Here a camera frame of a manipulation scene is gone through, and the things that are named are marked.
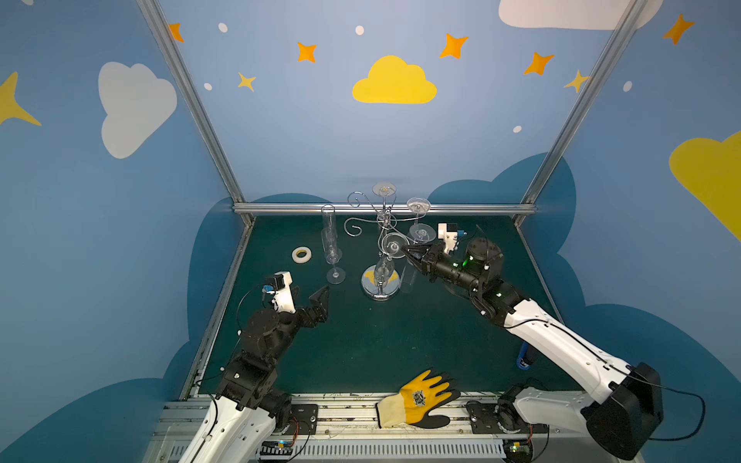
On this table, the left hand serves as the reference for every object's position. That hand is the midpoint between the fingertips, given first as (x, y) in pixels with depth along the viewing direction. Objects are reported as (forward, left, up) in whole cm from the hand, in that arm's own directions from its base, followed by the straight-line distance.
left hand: (312, 286), depth 71 cm
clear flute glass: (+32, +1, -12) cm, 34 cm away
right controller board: (-31, -54, -29) cm, 68 cm away
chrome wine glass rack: (+17, -18, +7) cm, 26 cm away
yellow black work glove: (-21, -28, -23) cm, 42 cm away
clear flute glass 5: (+7, -20, +7) cm, 22 cm away
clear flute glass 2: (+20, -2, -12) cm, 23 cm away
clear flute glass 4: (+13, -28, +6) cm, 32 cm away
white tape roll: (+27, +12, -25) cm, 39 cm away
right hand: (+6, -22, +10) cm, 25 cm away
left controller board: (-31, +9, -28) cm, 43 cm away
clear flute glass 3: (+24, -28, +6) cm, 38 cm away
